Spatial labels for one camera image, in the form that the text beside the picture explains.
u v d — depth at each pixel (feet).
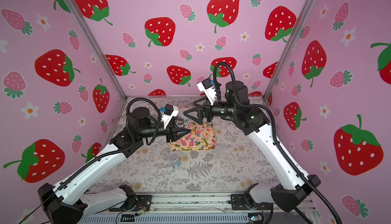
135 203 2.31
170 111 1.75
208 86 1.65
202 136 3.22
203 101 1.95
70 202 1.30
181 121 2.02
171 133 1.84
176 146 3.08
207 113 1.65
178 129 1.89
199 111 1.61
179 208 2.40
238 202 2.39
